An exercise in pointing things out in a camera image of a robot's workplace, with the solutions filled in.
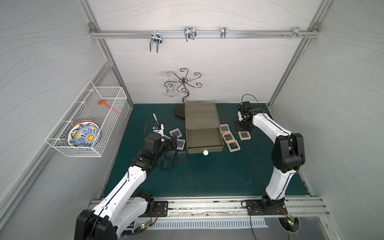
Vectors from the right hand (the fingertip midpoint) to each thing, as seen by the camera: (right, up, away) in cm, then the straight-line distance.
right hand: (241, 126), depth 95 cm
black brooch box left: (-47, -20, -5) cm, 51 cm away
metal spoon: (-61, +7, +17) cm, 63 cm away
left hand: (-44, -5, -14) cm, 46 cm away
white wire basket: (-82, +11, -24) cm, 86 cm away
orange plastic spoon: (-79, +14, -16) cm, 82 cm away
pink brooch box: (+4, -7, +8) cm, 11 cm away
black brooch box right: (-38, -19, -4) cm, 43 cm away
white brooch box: (-43, -5, +7) cm, 44 cm away
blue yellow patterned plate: (-76, -1, -32) cm, 83 cm away
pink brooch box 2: (-9, -2, +10) cm, 13 cm away
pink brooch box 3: (-7, -8, +7) cm, 12 cm away
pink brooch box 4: (-5, -13, +1) cm, 14 cm away
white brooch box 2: (-39, -11, -4) cm, 41 cm away
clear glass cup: (-47, +23, +7) cm, 53 cm away
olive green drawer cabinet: (-25, -4, -4) cm, 26 cm away
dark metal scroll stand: (-37, +23, -10) cm, 45 cm away
